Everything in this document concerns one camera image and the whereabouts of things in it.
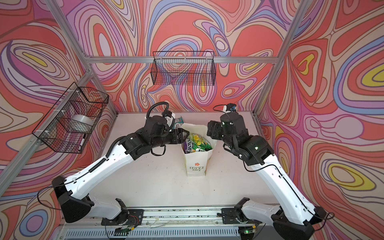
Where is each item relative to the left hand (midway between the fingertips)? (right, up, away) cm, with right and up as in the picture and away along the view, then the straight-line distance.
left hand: (187, 134), depth 69 cm
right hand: (+13, +2, -4) cm, 14 cm away
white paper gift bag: (+5, -14, +5) cm, 16 cm away
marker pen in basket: (-52, -4, +3) cm, 52 cm away
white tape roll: (-50, +5, 0) cm, 50 cm away
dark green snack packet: (+9, -7, +11) cm, 16 cm away
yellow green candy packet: (+7, -5, +9) cm, 13 cm away
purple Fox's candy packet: (0, -7, +13) cm, 15 cm away
